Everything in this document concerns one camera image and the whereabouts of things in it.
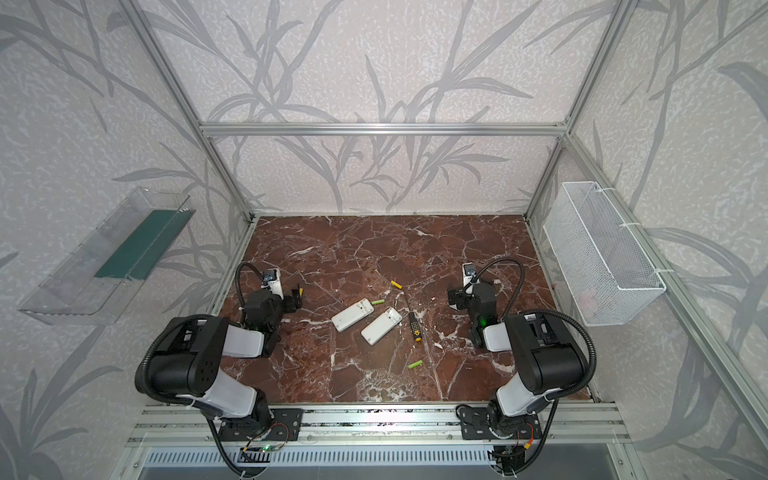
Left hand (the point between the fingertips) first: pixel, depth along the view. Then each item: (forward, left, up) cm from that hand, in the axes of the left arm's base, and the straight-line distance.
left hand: (289, 275), depth 94 cm
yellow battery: (+1, -34, -7) cm, 34 cm away
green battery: (-6, -28, -7) cm, 30 cm away
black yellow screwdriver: (-15, -41, -5) cm, 44 cm away
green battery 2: (-25, -40, -7) cm, 48 cm away
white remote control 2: (-14, -30, -7) cm, 34 cm away
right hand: (+2, -58, +1) cm, 58 cm away
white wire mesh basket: (-16, -78, +29) cm, 85 cm away
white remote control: (-11, -21, -6) cm, 24 cm away
